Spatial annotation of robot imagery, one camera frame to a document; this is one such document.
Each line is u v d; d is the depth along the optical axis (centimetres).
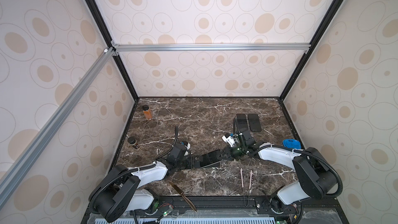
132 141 85
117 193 42
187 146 83
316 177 44
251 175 82
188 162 78
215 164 82
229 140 83
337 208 73
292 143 85
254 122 106
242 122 103
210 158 102
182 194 78
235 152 77
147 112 103
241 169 83
